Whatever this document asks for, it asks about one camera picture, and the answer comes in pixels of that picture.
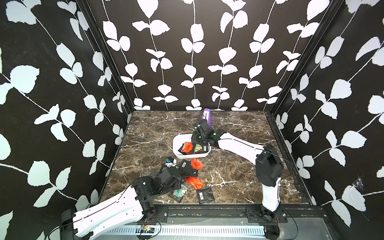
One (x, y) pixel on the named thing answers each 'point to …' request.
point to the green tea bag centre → (197, 147)
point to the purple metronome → (207, 115)
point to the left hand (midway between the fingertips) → (183, 177)
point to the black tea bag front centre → (205, 195)
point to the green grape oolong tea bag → (181, 191)
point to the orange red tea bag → (187, 147)
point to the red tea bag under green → (195, 182)
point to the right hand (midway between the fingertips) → (190, 136)
